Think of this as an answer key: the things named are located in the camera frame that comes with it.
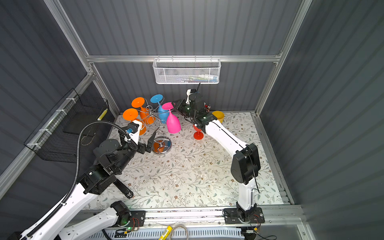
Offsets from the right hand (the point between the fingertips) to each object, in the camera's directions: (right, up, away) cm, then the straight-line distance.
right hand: (172, 104), depth 78 cm
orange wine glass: (-20, -6, -3) cm, 21 cm away
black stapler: (-29, -48, +7) cm, 56 cm away
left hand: (-10, -13, -15) cm, 22 cm away
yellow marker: (-1, -61, -9) cm, 62 cm away
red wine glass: (+15, -18, +27) cm, 36 cm away
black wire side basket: (-51, -8, -1) cm, 51 cm away
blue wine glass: (-7, -5, +9) cm, 12 cm away
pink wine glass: (0, -10, +5) cm, 11 cm away
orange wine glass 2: (-19, +1, +3) cm, 19 cm away
